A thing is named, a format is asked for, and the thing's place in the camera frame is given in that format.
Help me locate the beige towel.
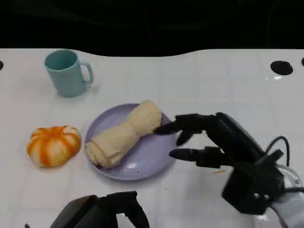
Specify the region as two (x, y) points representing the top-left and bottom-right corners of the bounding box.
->
(85, 99), (162, 169)

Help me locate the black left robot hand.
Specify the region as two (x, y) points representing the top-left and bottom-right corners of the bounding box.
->
(48, 191), (150, 228)

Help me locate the lilac plate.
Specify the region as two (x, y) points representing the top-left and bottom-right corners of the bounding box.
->
(85, 103), (179, 181)

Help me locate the orange and white bread roll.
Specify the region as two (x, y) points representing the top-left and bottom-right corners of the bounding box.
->
(26, 125), (82, 168)

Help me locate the pale green mug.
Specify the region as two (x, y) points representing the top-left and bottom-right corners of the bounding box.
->
(44, 49), (95, 97)

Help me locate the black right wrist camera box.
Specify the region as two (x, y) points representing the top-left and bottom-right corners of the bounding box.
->
(222, 149), (285, 216)

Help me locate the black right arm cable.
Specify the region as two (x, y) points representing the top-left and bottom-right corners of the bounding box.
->
(265, 135), (291, 167)

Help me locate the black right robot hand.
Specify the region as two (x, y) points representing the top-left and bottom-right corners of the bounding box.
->
(152, 112), (266, 168)

